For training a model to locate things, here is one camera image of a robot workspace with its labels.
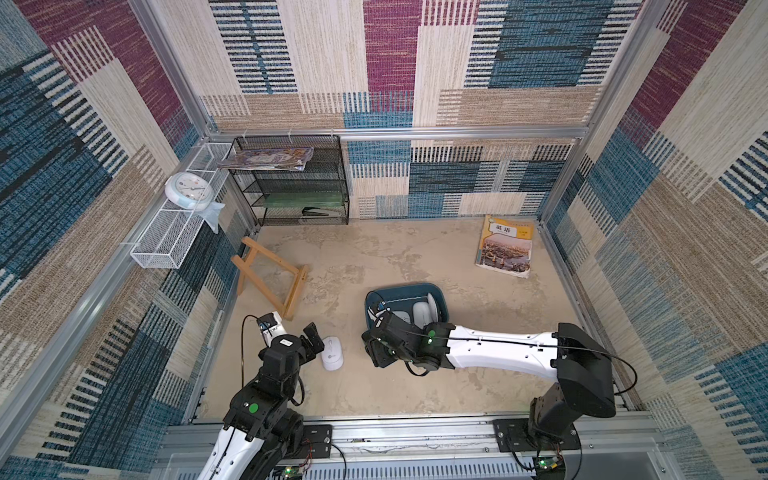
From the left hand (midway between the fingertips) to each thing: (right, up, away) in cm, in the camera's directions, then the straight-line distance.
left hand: (301, 330), depth 78 cm
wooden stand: (-16, +15, +4) cm, 22 cm away
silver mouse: (+36, +3, +14) cm, 39 cm away
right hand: (+18, -4, +1) cm, 19 cm away
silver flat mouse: (+27, +1, +15) cm, 31 cm away
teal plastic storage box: (+27, +5, +21) cm, 35 cm away
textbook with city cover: (+66, +22, +34) cm, 77 cm away
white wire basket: (-45, +23, +14) cm, 52 cm away
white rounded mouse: (+32, +1, +15) cm, 36 cm away
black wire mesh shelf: (-3, +40, +31) cm, 51 cm away
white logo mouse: (+7, -10, +7) cm, 14 cm away
